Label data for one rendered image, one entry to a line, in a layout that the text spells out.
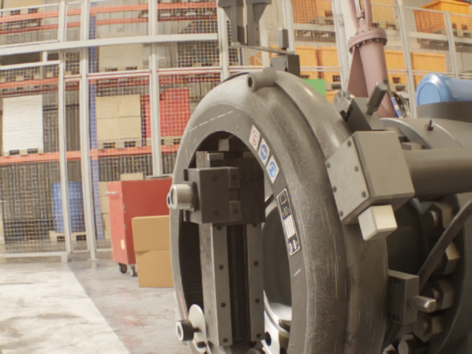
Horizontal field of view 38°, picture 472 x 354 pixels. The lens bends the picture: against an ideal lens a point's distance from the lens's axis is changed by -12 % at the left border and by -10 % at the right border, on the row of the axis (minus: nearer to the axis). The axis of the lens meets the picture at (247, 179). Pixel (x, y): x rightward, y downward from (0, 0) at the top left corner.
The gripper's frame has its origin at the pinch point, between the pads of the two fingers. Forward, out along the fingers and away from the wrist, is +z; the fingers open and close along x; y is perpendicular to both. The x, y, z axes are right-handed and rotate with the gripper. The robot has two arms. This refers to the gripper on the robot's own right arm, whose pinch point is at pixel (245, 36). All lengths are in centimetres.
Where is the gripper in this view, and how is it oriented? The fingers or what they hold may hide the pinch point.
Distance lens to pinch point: 131.2
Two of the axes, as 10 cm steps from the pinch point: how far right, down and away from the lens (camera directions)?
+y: 4.5, -0.7, 8.9
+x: -8.9, 0.0, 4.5
